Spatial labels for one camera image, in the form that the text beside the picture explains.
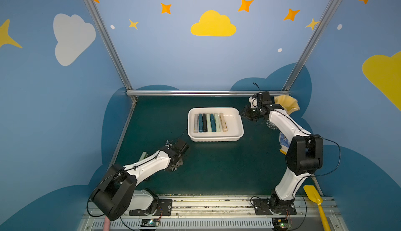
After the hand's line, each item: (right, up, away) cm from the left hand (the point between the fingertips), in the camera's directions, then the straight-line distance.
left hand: (178, 161), depth 88 cm
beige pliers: (+28, +21, +17) cm, 39 cm away
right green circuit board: (+51, -24, -16) cm, 58 cm away
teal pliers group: (+13, +21, +17) cm, 30 cm away
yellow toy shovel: (+70, -14, -11) cm, 72 cm away
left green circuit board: (-11, -23, -17) cm, 30 cm away
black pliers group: (+15, +21, +16) cm, 31 cm away
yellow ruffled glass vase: (+68, +33, +7) cm, 76 cm away
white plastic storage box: (+36, +23, +22) cm, 48 cm away
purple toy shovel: (-30, -22, -19) cm, 42 cm away
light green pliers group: (+24, +21, +16) cm, 36 cm away
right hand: (+39, +28, +6) cm, 48 cm away
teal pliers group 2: (+21, +20, +15) cm, 33 cm away
